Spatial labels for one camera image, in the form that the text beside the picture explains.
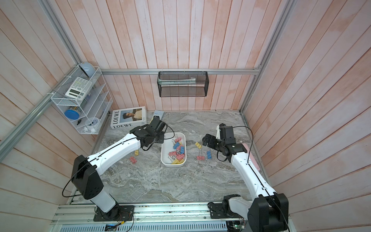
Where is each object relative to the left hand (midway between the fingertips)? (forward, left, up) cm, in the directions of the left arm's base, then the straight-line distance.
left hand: (158, 137), depth 85 cm
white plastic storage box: (-2, -9, -14) cm, 17 cm away
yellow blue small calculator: (+35, +6, -15) cm, 38 cm away
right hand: (-1, -30, 0) cm, 30 cm away
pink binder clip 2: (-8, +17, -14) cm, 24 cm away
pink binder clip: (-5, -26, -15) cm, 30 cm away
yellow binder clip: (+3, -26, -14) cm, 30 cm away
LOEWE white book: (+27, +28, -12) cm, 41 cm away
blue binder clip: (-2, -32, -15) cm, 36 cm away
